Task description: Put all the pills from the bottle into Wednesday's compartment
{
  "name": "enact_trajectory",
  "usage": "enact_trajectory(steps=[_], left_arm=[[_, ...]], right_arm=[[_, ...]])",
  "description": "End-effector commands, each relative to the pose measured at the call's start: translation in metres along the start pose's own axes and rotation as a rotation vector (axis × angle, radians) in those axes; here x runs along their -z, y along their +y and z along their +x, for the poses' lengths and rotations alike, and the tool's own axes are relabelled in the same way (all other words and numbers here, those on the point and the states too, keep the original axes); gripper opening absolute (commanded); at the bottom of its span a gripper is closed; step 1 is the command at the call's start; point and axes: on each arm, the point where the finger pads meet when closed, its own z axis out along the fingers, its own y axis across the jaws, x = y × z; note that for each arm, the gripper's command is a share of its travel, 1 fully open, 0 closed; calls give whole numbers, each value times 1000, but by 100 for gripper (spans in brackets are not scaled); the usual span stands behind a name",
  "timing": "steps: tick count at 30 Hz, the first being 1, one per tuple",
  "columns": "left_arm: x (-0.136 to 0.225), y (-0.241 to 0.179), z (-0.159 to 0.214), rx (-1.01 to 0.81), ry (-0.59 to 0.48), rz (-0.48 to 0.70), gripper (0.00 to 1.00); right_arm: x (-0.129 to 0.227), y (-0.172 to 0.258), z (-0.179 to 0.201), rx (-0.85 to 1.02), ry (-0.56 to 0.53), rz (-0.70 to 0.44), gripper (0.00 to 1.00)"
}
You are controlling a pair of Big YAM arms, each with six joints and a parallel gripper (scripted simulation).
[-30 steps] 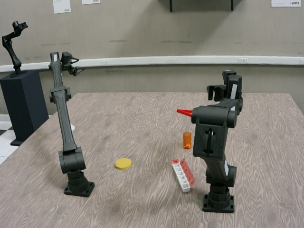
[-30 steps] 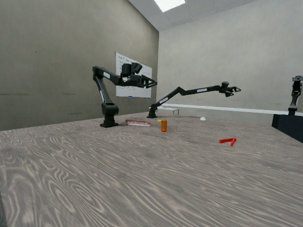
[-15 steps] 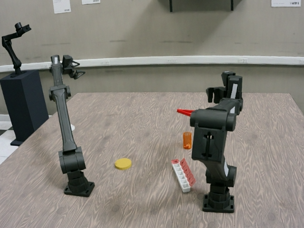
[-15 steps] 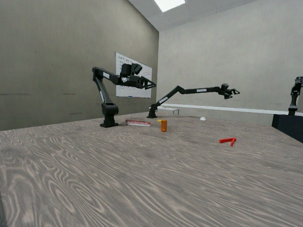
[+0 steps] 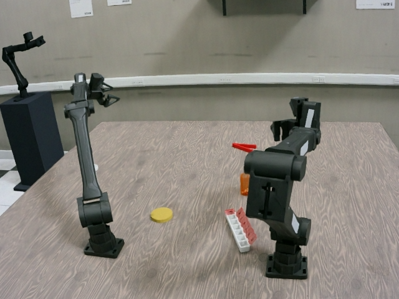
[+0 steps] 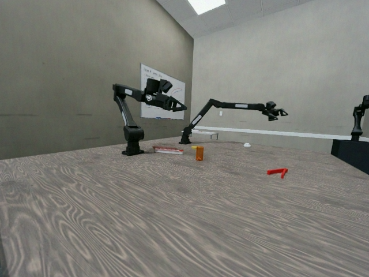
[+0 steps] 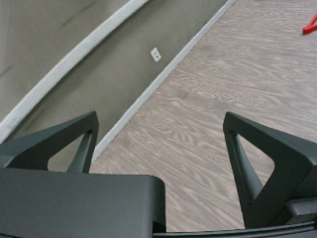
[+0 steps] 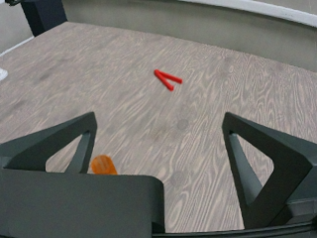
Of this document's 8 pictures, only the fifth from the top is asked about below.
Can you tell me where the orange translucent pill bottle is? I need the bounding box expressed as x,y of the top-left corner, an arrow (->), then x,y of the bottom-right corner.
240,173 -> 249,196

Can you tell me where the yellow flat disc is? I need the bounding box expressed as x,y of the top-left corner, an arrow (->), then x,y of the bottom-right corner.
151,207 -> 173,223

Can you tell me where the white pill organiser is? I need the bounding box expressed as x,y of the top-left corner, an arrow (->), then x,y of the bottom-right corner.
225,207 -> 257,252

